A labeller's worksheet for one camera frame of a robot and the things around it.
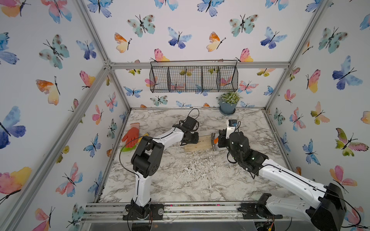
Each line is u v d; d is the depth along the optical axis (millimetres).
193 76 985
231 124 632
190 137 829
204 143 939
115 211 755
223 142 672
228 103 1073
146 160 520
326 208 381
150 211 729
